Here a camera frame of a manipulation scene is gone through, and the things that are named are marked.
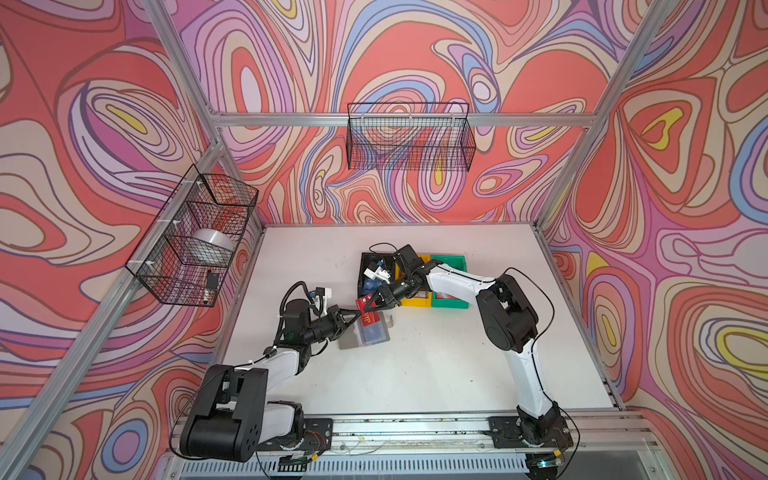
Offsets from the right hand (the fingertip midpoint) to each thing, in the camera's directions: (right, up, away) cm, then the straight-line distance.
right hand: (370, 314), depth 85 cm
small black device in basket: (-39, +11, -12) cm, 42 cm away
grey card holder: (-4, -7, +4) cm, 9 cm away
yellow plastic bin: (+16, +3, +12) cm, 20 cm away
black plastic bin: (-2, +7, +15) cm, 16 cm away
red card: (0, 0, -1) cm, 1 cm away
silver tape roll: (-37, +19, -15) cm, 45 cm away
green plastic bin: (+21, +3, +8) cm, 23 cm away
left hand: (-2, +1, -2) cm, 3 cm away
